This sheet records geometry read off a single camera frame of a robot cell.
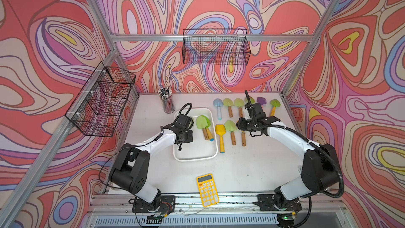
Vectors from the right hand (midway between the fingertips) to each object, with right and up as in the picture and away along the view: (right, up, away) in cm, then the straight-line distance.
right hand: (239, 128), depth 89 cm
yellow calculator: (-19, -29, -12) cm, 36 cm away
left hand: (-28, -6, +2) cm, 29 cm away
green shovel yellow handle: (+14, +17, +23) cm, 32 cm away
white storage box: (-23, -13, +2) cm, 27 cm away
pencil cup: (-44, +20, +7) cm, 49 cm away
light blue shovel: (-10, +16, +25) cm, 31 cm away
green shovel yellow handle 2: (+31, +15, +23) cm, 41 cm away
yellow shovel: (-10, -2, +9) cm, 14 cm away
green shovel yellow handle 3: (-17, -6, +4) cm, 18 cm away
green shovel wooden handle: (-2, +16, +25) cm, 30 cm away
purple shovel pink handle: (+23, +17, +27) cm, 40 cm away
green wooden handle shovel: (-3, 0, +10) cm, 11 cm away
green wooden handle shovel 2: (-22, +1, +13) cm, 25 cm away
